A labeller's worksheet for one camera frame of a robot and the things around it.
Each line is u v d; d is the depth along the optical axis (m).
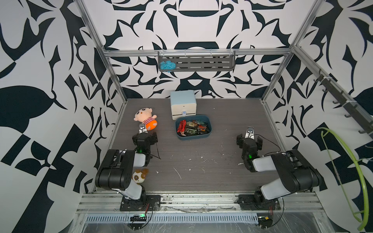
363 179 0.52
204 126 0.99
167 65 0.91
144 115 1.00
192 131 0.96
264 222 0.71
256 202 0.67
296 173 0.45
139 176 0.79
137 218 0.73
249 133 0.79
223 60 0.97
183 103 0.98
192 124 0.99
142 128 0.79
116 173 0.45
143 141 0.71
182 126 0.97
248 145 0.70
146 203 0.73
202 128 0.98
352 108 0.55
